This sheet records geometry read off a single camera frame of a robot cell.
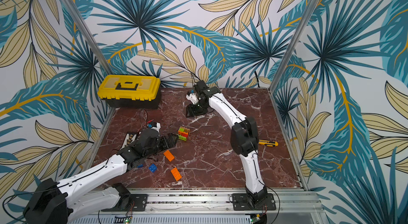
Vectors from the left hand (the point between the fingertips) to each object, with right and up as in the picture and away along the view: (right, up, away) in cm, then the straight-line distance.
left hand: (172, 141), depth 82 cm
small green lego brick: (+3, +4, +14) cm, 14 cm away
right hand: (+9, +13, +9) cm, 18 cm away
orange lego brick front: (+2, -17, 0) cm, 17 cm away
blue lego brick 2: (-8, -5, -21) cm, 23 cm away
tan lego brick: (+6, +4, +14) cm, 15 cm away
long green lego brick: (+3, 0, +10) cm, 11 cm away
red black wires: (-19, +8, +19) cm, 28 cm away
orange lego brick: (+3, +3, +13) cm, 14 cm away
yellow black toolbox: (-28, +27, +15) cm, 41 cm away
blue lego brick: (-10, -14, 0) cm, 17 cm away
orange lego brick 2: (-3, -9, +6) cm, 12 cm away
